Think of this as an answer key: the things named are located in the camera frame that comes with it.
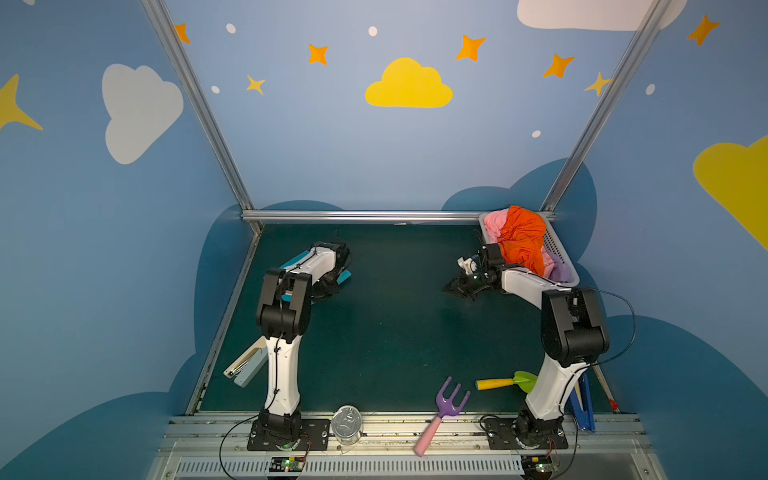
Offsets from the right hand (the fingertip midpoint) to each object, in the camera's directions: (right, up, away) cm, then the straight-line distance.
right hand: (445, 286), depth 96 cm
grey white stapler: (-58, -20, -13) cm, 63 cm away
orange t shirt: (+30, +16, +11) cm, 36 cm away
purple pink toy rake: (-3, -31, -17) cm, 36 cm away
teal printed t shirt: (-34, +3, +8) cm, 35 cm away
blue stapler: (+34, -29, -16) cm, 47 cm away
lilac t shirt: (+37, +4, 0) cm, 38 cm away
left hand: (-41, -5, +4) cm, 41 cm away
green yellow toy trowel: (+19, -24, -14) cm, 34 cm away
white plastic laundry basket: (+42, +18, +12) cm, 47 cm away
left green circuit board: (-43, -40, -25) cm, 64 cm away
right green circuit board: (+18, -41, -24) cm, 51 cm away
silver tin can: (-29, -31, -24) cm, 49 cm away
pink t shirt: (+22, +23, +16) cm, 35 cm away
